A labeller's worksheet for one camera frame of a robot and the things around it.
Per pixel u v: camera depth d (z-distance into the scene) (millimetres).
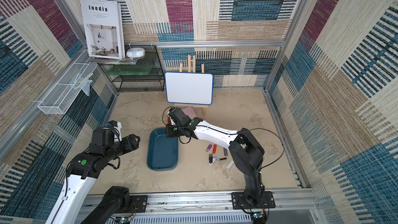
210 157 871
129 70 991
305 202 748
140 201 745
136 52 873
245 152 476
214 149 915
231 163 851
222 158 874
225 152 893
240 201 729
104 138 526
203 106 1024
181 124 661
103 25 773
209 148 916
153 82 1196
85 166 462
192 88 965
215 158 871
